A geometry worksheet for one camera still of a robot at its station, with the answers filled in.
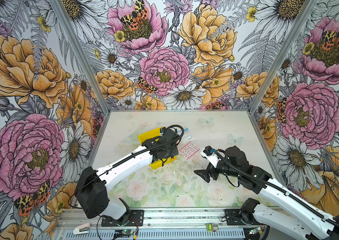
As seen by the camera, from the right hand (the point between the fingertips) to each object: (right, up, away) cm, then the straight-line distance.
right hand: (201, 167), depth 73 cm
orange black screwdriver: (-13, +3, +7) cm, 16 cm away
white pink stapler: (-55, -28, -3) cm, 62 cm away
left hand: (-14, +5, +9) cm, 18 cm away
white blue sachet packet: (-3, +13, +33) cm, 36 cm away
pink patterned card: (-3, +4, +26) cm, 27 cm away
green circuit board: (-34, -30, -2) cm, 45 cm away
